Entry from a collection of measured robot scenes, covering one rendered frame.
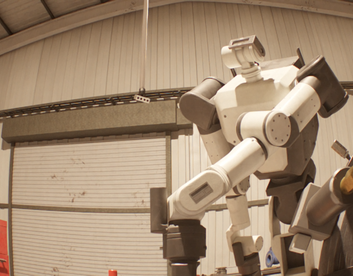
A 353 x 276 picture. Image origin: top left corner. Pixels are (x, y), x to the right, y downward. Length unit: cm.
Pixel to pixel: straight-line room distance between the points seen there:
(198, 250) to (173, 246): 5
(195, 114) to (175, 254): 61
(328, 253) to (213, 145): 67
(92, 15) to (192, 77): 337
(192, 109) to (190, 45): 962
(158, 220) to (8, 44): 1225
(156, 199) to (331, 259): 42
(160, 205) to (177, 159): 899
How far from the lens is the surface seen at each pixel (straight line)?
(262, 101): 121
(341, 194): 75
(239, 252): 157
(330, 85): 119
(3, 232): 443
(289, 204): 140
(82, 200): 1012
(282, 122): 101
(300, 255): 149
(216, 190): 92
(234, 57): 126
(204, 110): 138
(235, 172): 97
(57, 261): 1019
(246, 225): 156
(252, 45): 122
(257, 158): 100
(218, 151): 145
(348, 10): 1189
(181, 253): 89
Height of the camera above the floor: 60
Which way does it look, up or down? 21 degrees up
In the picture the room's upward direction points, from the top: 1 degrees counter-clockwise
